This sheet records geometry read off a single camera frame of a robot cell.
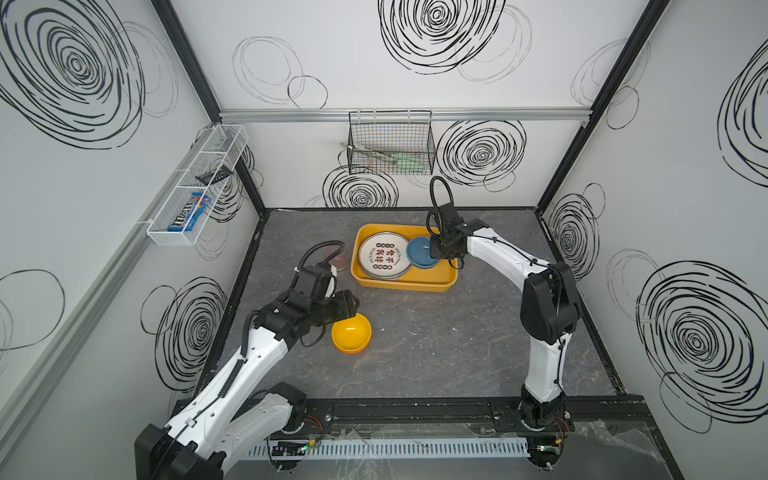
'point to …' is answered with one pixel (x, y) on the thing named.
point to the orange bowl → (351, 352)
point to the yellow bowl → (352, 335)
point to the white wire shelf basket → (224, 147)
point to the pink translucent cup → (340, 260)
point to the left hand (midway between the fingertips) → (355, 304)
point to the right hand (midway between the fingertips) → (434, 249)
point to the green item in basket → (412, 163)
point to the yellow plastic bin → (442, 278)
